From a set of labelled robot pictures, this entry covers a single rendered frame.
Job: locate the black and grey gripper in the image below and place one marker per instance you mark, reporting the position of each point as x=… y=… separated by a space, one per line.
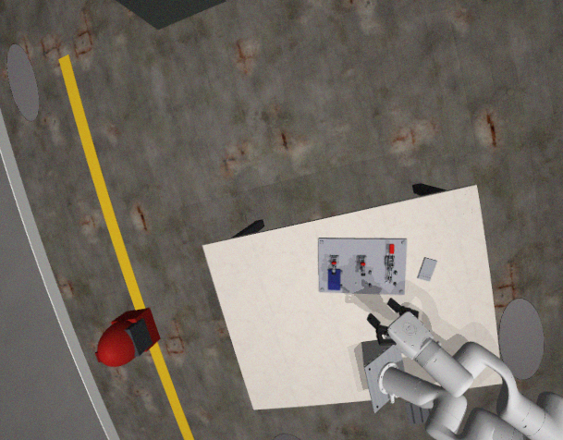
x=409 y=335

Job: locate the blue rectangular plate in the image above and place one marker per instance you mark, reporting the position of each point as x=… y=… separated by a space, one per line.
x=333 y=280

